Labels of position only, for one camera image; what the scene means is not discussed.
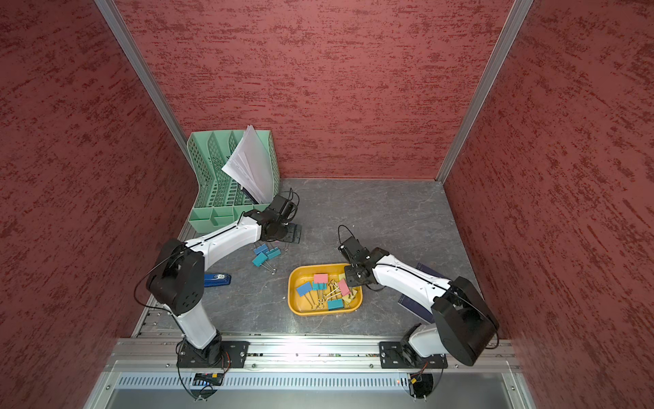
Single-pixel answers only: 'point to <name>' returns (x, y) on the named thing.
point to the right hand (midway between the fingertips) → (357, 281)
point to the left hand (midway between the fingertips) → (286, 237)
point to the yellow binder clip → (347, 298)
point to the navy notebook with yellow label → (415, 308)
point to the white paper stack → (251, 164)
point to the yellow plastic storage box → (302, 300)
